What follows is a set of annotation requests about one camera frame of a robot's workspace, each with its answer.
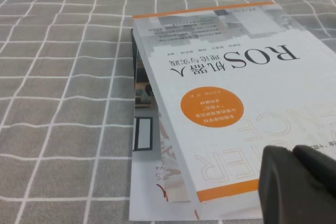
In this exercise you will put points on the magazine under ROS book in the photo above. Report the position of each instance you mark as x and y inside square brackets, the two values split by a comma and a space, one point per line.
[150, 139]

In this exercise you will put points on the grey checked tablecloth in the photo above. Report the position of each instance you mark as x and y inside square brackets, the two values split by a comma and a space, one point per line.
[67, 102]

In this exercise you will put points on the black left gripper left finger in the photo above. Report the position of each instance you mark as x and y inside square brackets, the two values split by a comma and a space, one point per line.
[288, 193]

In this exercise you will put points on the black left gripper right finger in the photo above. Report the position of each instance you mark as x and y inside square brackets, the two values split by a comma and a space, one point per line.
[319, 165]

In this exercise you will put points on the white orange ROS book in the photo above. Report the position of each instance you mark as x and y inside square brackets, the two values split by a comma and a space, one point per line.
[229, 81]

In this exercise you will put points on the white bottom booklet left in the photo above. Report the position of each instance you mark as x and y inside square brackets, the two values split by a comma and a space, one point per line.
[147, 197]

